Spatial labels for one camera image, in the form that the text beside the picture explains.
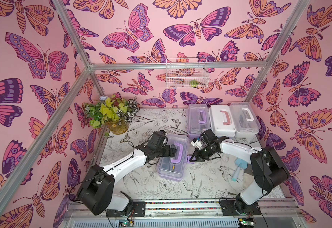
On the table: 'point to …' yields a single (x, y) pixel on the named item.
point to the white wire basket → (187, 72)
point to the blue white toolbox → (222, 121)
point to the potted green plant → (115, 113)
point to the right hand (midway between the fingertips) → (191, 159)
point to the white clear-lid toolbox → (245, 122)
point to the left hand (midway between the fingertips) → (171, 149)
